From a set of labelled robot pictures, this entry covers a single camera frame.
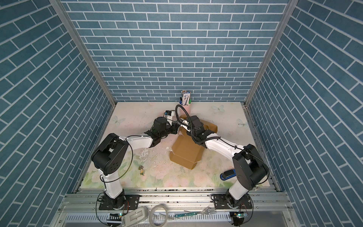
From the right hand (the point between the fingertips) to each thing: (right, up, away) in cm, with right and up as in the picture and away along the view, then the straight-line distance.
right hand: (193, 120), depth 90 cm
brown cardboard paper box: (-5, -21, +3) cm, 22 cm away
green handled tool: (-5, -46, -20) cm, 51 cm away
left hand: (-8, -2, +3) cm, 9 cm away
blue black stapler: (+19, -30, -11) cm, 37 cm away
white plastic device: (-29, -46, -21) cm, 59 cm away
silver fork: (+7, -45, -19) cm, 49 cm away
